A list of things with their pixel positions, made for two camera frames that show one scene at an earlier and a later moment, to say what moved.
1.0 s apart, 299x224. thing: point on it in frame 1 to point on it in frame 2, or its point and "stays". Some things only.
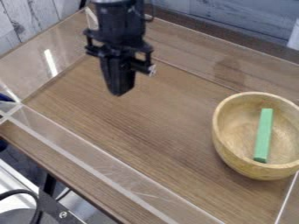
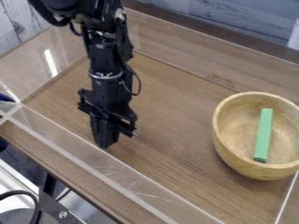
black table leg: (50, 185) stays
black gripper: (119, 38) to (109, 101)
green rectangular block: (264, 143) stays
